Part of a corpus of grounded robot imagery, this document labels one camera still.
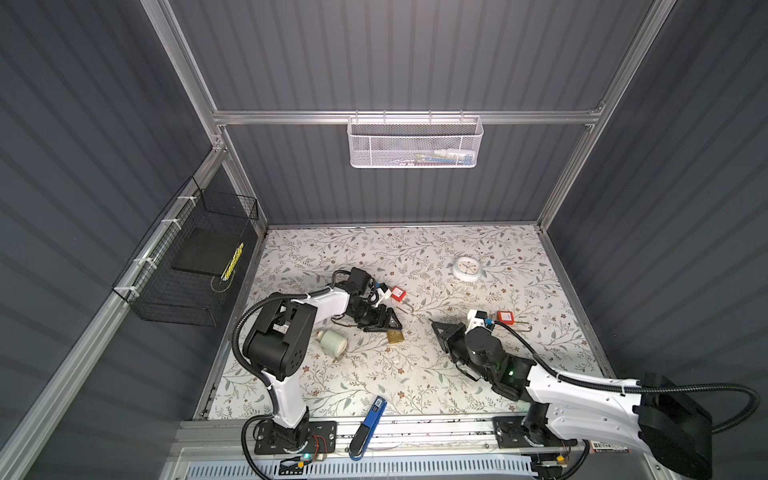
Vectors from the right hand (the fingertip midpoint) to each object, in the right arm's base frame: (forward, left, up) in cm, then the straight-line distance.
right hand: (431, 326), depth 78 cm
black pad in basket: (+13, +57, +17) cm, 61 cm away
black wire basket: (+7, +60, +17) cm, 63 cm away
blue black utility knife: (-23, +17, -8) cm, 29 cm away
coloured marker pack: (-25, -41, -13) cm, 49 cm away
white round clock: (+27, -16, -11) cm, 34 cm away
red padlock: (+18, +9, -12) cm, 23 cm away
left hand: (+5, +10, -11) cm, 16 cm away
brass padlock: (+3, +10, -13) cm, 17 cm away
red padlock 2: (+9, -25, -13) cm, 30 cm away
